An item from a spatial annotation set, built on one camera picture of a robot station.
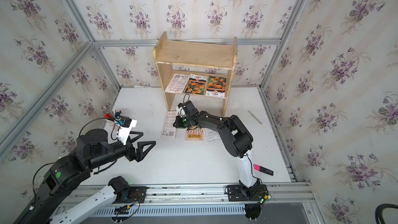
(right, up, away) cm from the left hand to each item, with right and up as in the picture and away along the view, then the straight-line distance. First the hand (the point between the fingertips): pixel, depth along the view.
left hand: (151, 141), depth 59 cm
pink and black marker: (+52, -21, +21) cm, 60 cm away
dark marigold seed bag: (+17, +25, +34) cm, 45 cm away
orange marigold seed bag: (+29, +24, +32) cm, 49 cm away
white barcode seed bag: (0, -3, +33) cm, 33 cm away
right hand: (+4, +1, +33) cm, 33 cm away
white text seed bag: (+27, -5, +35) cm, 44 cm away
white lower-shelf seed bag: (+5, +26, +34) cm, 43 cm away
